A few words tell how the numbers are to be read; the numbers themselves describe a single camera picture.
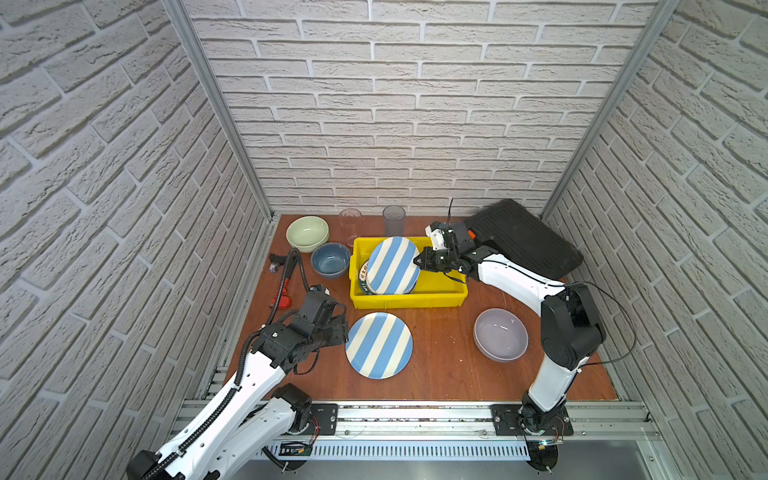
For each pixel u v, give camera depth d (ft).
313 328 1.81
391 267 3.05
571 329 1.58
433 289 3.17
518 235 3.47
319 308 1.83
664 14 2.28
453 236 2.33
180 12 2.28
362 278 3.17
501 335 2.84
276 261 3.33
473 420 2.49
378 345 2.81
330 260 3.39
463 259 2.25
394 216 3.52
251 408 1.49
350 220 3.46
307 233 3.59
